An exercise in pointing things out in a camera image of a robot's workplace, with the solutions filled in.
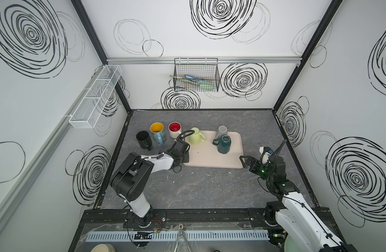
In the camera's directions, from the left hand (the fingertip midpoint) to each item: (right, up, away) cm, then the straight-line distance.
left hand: (183, 155), depth 96 cm
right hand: (+33, 0, -15) cm, 36 cm away
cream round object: (-29, -30, -34) cm, 54 cm away
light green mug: (+8, +11, +1) cm, 14 cm away
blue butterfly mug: (-16, +16, 0) cm, 23 cm away
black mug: (-24, +10, -2) cm, 26 cm away
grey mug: (+24, +16, 0) cm, 29 cm away
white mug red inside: (-7, +16, +8) cm, 19 cm away
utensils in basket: (+8, +42, -9) cm, 44 cm away
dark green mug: (+24, +8, -5) cm, 26 cm away
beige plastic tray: (+14, +1, +1) cm, 14 cm away
